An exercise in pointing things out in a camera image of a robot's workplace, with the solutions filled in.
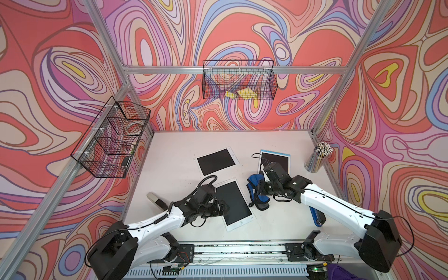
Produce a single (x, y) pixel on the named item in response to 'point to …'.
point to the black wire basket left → (107, 149)
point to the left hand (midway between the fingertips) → (226, 210)
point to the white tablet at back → (216, 161)
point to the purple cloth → (335, 272)
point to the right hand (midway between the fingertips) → (258, 192)
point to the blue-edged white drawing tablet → (266, 157)
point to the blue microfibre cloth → (253, 181)
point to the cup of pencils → (322, 151)
